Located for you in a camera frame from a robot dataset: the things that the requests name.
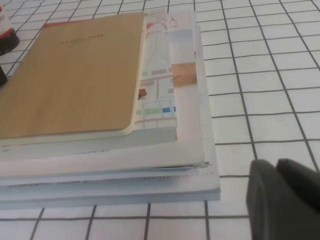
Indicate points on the white illustrated book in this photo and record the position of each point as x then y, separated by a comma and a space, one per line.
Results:
168, 65

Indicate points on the black mesh pen holder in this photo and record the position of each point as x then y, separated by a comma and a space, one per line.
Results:
8, 36

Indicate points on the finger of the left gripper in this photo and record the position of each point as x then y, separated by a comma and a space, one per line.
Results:
3, 77

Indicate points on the tan classic notebook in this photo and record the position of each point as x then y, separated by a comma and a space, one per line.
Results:
78, 81

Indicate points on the white bottom book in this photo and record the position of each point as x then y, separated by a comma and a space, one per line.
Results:
184, 170

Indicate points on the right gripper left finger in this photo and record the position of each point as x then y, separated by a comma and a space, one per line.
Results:
261, 206

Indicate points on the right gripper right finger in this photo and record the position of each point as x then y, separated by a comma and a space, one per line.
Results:
297, 194

